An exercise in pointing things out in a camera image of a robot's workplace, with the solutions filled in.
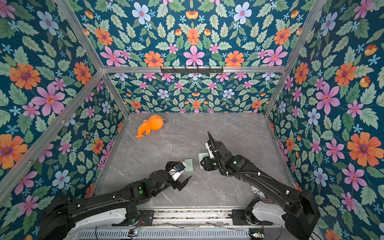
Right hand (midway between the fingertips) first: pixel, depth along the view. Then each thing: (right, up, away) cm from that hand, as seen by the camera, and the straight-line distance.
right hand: (206, 159), depth 78 cm
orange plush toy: (-37, +20, +29) cm, 51 cm away
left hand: (-10, -5, -2) cm, 11 cm away
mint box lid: (-3, +2, -1) cm, 4 cm away
